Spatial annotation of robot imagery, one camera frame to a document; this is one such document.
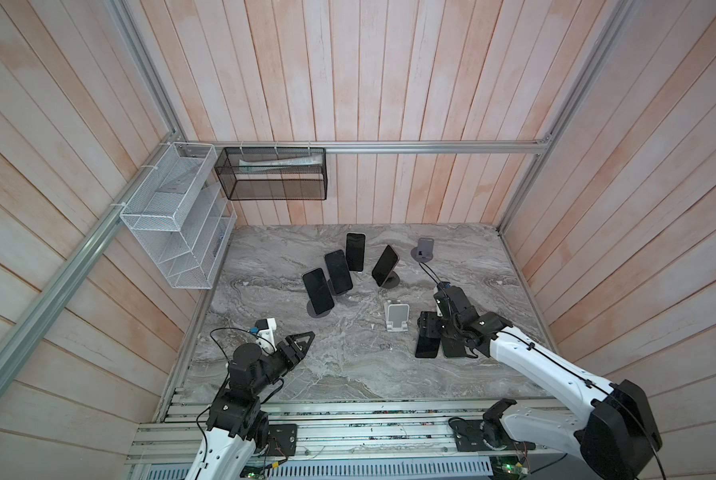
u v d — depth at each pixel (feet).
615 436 1.28
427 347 2.81
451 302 2.09
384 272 3.23
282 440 2.40
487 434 2.22
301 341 2.36
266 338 2.26
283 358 2.23
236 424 1.80
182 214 2.20
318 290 3.04
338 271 3.19
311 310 3.01
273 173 3.45
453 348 2.84
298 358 2.21
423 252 3.55
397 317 2.97
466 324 2.04
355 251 3.41
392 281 3.43
